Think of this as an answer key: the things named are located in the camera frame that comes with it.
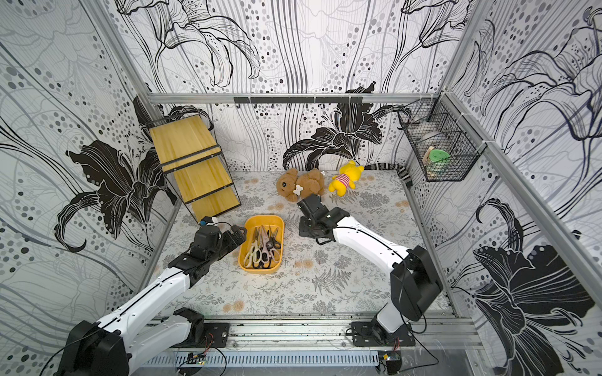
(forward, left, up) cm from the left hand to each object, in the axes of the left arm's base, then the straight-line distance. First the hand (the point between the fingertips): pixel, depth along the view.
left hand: (243, 239), depth 86 cm
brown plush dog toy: (+28, -18, -1) cm, 33 cm away
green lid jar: (+22, -68, +25) cm, 76 cm away
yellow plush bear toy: (+38, -43, -3) cm, 57 cm away
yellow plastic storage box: (+10, -1, -6) cm, 11 cm away
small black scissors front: (-3, -11, -5) cm, 12 cm away
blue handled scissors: (+2, -10, -6) cm, 12 cm away
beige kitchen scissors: (-3, -4, -6) cm, 8 cm away
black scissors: (-7, -7, -9) cm, 13 cm away
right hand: (+4, -24, +4) cm, 24 cm away
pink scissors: (-4, -8, -5) cm, 10 cm away
